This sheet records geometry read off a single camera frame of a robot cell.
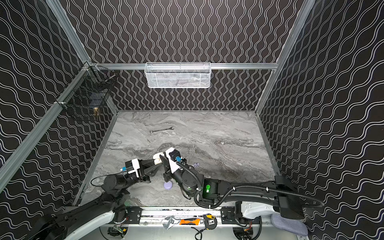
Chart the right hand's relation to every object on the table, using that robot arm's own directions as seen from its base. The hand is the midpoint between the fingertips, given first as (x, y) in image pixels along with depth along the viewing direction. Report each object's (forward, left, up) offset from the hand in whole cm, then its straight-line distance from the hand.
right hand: (163, 155), depth 63 cm
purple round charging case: (-3, +2, -29) cm, 29 cm away
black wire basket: (+45, +55, +1) cm, 71 cm away
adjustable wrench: (-19, -1, -30) cm, 35 cm away
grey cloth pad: (-20, -61, -30) cm, 71 cm away
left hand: (-3, 0, -1) cm, 3 cm away
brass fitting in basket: (+27, +42, 0) cm, 50 cm away
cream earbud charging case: (-1, +2, 0) cm, 3 cm away
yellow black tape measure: (-19, -20, -28) cm, 39 cm away
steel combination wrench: (+39, +5, -29) cm, 48 cm away
